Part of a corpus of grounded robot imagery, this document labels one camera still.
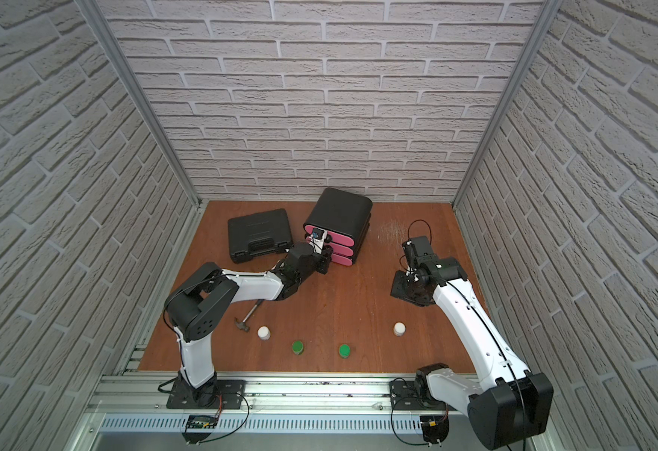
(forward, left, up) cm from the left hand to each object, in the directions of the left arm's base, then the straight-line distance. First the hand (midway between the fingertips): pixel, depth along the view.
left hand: (321, 240), depth 96 cm
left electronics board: (-52, +31, -13) cm, 62 cm away
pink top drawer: (-4, -5, +7) cm, 9 cm away
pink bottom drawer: (-5, -7, -4) cm, 10 cm away
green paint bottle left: (-34, +6, -7) cm, 35 cm away
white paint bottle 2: (-29, -25, -7) cm, 39 cm away
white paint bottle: (-30, +17, -7) cm, 35 cm away
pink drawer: (-5, -7, +1) cm, 8 cm away
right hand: (-22, -24, +5) cm, 34 cm away
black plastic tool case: (+7, +22, -5) cm, 24 cm away
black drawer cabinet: (+6, -8, +5) cm, 12 cm away
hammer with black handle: (-26, +24, -9) cm, 37 cm away
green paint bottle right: (-35, -8, -7) cm, 36 cm away
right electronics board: (-53, -30, -9) cm, 62 cm away
